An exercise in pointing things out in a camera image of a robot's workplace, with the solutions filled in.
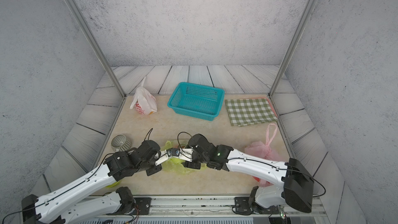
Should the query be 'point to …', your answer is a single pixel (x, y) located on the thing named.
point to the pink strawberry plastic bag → (264, 150)
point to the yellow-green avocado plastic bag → (174, 165)
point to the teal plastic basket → (202, 102)
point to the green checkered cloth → (250, 111)
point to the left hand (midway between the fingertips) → (164, 160)
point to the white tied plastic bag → (144, 102)
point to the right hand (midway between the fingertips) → (184, 156)
